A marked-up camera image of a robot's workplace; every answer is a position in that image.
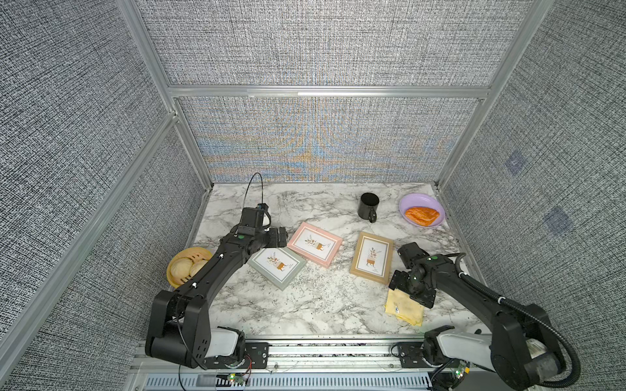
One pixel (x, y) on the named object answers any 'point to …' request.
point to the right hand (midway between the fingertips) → (403, 287)
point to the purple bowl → (424, 200)
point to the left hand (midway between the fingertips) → (279, 232)
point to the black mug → (368, 207)
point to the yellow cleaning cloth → (400, 304)
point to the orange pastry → (421, 216)
